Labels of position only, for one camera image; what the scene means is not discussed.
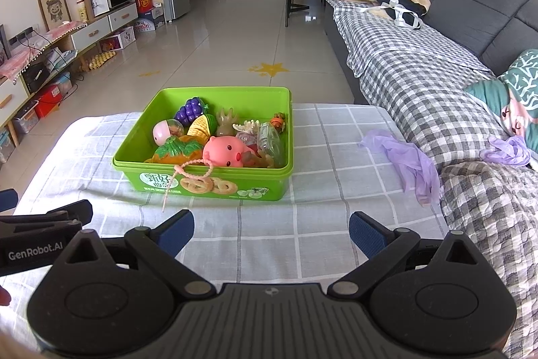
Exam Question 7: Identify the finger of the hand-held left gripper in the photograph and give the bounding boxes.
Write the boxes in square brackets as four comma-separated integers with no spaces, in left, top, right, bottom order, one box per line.
[0,199,93,236]
[0,188,20,213]

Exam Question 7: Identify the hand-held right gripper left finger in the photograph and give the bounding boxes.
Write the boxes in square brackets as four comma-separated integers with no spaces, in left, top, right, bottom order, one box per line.
[54,210,216,298]

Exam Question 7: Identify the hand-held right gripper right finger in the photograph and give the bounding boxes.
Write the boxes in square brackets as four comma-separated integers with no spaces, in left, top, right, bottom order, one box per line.
[327,211,480,298]

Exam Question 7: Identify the pink bead string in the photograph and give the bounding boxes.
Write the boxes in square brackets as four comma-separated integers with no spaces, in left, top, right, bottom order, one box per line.
[161,157,216,212]

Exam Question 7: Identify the orange toy pumpkin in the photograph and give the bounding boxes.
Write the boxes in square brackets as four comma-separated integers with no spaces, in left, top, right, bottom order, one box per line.
[145,135,207,165]

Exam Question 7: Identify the pink pig toy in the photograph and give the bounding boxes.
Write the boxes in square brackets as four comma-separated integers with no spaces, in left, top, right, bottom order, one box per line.
[202,135,253,168]

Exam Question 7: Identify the pink egg toy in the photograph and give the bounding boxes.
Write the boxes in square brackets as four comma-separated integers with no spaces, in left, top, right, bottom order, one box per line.
[152,119,186,147]

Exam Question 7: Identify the yellow toy corn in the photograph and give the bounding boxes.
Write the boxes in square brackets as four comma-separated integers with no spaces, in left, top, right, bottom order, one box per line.
[187,113,218,145]

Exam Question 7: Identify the tan rubber hand toy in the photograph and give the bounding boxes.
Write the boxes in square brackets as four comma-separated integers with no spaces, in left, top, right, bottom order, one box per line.
[216,107,240,138]

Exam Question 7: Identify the purple toy grapes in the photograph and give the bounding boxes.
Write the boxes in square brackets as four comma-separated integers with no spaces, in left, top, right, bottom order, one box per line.
[175,97,211,124]

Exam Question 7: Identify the beige spiky coral toy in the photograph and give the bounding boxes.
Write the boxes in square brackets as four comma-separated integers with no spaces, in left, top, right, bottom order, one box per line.
[232,120,261,135]

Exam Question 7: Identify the clear plastic container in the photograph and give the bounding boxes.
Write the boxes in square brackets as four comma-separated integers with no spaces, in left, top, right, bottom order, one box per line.
[256,122,286,168]

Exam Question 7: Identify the green plastic box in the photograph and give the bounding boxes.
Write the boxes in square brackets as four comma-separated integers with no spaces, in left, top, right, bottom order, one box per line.
[112,86,294,203]

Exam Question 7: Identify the grey checked tablecloth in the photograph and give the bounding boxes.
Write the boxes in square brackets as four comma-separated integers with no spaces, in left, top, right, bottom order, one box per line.
[0,102,452,343]

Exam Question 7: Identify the clear storage bin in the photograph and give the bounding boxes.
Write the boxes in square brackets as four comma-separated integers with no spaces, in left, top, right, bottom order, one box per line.
[12,102,40,134]

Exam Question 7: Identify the purple glove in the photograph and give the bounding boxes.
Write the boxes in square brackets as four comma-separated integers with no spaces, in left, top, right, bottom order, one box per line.
[359,129,442,208]
[479,134,532,167]

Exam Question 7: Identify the red plastic storage box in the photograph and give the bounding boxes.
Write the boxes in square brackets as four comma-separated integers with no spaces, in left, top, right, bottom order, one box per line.
[34,85,63,118]

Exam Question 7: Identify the black electronic box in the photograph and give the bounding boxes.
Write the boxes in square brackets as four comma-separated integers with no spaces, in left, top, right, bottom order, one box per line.
[21,62,48,93]

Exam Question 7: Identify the pink lace cloth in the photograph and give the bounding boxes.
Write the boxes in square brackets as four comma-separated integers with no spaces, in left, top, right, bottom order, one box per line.
[0,20,87,80]

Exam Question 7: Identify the dark framed picture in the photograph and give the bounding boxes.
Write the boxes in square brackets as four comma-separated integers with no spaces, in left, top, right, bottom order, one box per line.
[0,24,11,63]

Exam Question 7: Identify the row of yellow toys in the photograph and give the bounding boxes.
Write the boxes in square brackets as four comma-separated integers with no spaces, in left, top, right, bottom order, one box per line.
[82,50,116,70]

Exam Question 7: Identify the grey white checked blanket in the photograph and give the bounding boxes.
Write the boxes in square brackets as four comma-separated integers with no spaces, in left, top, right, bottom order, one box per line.
[323,0,538,359]

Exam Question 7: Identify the yellow star floor sticker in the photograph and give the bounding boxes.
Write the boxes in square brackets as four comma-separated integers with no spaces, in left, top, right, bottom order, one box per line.
[248,62,289,77]

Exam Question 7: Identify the white wooden media cabinet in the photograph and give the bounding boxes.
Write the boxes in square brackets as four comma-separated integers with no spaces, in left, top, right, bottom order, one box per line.
[0,1,139,149]

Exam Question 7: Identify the white red box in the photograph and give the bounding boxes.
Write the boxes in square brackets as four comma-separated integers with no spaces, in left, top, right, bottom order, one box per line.
[101,26,136,50]

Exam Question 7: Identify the framed cartoon picture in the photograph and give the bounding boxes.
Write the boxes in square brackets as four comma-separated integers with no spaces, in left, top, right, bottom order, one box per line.
[37,0,72,32]

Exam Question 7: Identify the white blue carton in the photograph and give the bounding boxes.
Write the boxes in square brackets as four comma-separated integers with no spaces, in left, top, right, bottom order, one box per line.
[133,8,165,32]

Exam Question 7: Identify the teal printed pillow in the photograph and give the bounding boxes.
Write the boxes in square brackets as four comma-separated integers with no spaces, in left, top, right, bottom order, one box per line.
[464,49,538,141]

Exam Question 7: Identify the grey sofa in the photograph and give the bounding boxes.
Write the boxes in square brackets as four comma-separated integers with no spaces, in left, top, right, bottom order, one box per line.
[323,0,538,107]

